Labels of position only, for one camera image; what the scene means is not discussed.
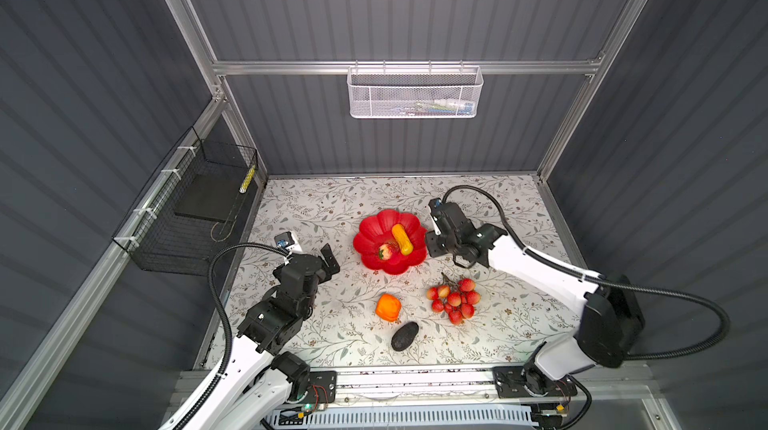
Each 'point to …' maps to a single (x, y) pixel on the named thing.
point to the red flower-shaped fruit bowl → (377, 230)
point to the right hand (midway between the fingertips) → (434, 239)
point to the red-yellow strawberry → (385, 252)
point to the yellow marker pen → (247, 180)
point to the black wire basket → (163, 241)
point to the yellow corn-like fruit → (403, 240)
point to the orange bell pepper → (389, 307)
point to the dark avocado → (404, 336)
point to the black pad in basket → (212, 197)
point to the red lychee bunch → (456, 300)
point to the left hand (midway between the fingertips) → (315, 253)
